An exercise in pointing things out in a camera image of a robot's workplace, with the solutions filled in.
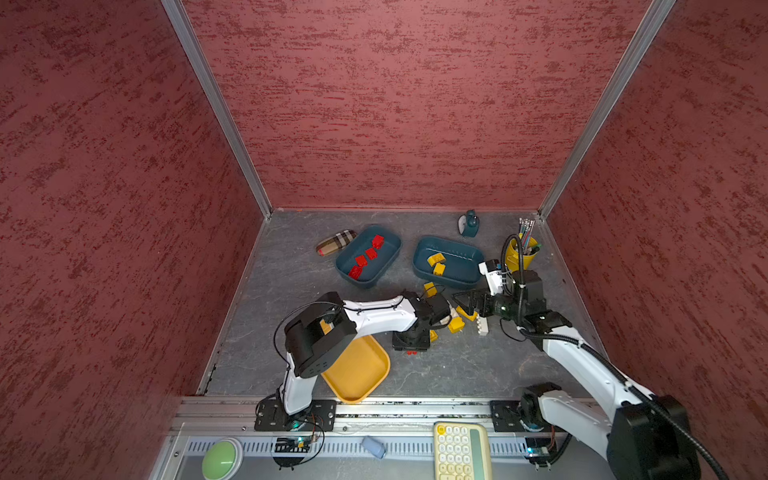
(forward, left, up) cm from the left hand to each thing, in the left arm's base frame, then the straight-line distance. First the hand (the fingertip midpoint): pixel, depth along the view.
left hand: (412, 352), depth 85 cm
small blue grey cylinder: (-22, +10, +2) cm, 25 cm away
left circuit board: (-22, +30, -1) cm, 38 cm away
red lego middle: (0, +1, 0) cm, 1 cm away
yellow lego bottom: (+5, -6, 0) cm, 8 cm away
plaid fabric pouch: (+38, +27, +3) cm, 47 cm away
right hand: (+11, -13, +12) cm, 21 cm away
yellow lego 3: (+10, -19, +2) cm, 21 cm away
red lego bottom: (+40, +12, +2) cm, 42 cm away
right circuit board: (-22, -30, -1) cm, 37 cm away
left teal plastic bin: (+25, +13, +2) cm, 29 cm away
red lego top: (+35, +14, +1) cm, 38 cm away
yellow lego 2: (+28, -10, +3) cm, 29 cm away
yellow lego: (+33, -10, +2) cm, 34 cm away
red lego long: (+26, +19, +2) cm, 33 cm away
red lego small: (+31, +17, +1) cm, 36 cm away
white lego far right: (+8, -22, +1) cm, 23 cm away
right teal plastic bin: (+33, -14, 0) cm, 35 cm away
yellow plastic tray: (-5, +15, +2) cm, 16 cm away
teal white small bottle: (+44, -22, +8) cm, 50 cm away
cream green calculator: (-23, -11, +2) cm, 26 cm away
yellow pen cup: (+29, -34, +9) cm, 45 cm away
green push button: (-25, +45, +2) cm, 51 cm away
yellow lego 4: (+8, -14, +2) cm, 16 cm away
